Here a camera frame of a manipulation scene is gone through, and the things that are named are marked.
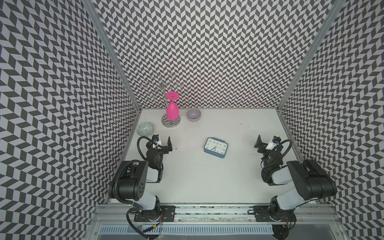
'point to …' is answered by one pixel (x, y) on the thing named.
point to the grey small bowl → (193, 115)
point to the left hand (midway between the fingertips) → (161, 137)
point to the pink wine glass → (172, 109)
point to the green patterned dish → (145, 129)
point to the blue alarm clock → (216, 147)
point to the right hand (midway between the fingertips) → (266, 139)
